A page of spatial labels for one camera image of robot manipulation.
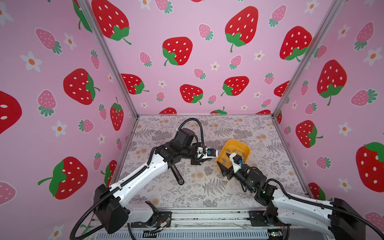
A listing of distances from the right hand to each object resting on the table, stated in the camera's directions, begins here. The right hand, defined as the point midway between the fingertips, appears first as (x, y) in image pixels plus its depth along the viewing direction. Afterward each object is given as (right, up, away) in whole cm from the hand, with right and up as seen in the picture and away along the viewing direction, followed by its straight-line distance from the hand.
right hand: (222, 158), depth 74 cm
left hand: (-6, +3, -2) cm, 7 cm away
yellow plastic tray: (+11, +3, +26) cm, 29 cm away
